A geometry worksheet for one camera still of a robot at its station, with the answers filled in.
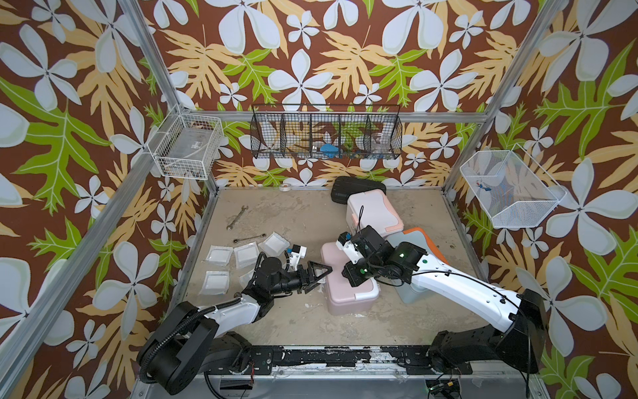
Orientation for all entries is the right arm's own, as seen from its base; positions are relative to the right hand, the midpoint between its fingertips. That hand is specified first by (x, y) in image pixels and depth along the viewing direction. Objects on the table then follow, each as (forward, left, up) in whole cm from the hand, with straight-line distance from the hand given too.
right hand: (340, 273), depth 76 cm
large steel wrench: (+29, +45, -15) cm, 56 cm away
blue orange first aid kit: (+14, -28, -1) cm, 31 cm away
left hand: (0, +3, 0) cm, 3 cm away
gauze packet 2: (+19, +25, -14) cm, 34 cm away
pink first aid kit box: (-8, 0, -1) cm, 8 cm away
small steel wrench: (+21, +41, -15) cm, 49 cm away
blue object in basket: (+44, +2, +14) cm, 46 cm away
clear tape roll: (+54, +24, -16) cm, 61 cm away
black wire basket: (+54, +4, +15) cm, 57 cm away
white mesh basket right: (+24, -59, +12) cm, 65 cm away
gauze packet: (+4, +45, -16) cm, 48 cm away
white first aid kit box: (+27, -15, -1) cm, 30 cm away
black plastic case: (+49, -6, -11) cm, 51 cm away
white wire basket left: (+39, +54, +19) cm, 70 cm away
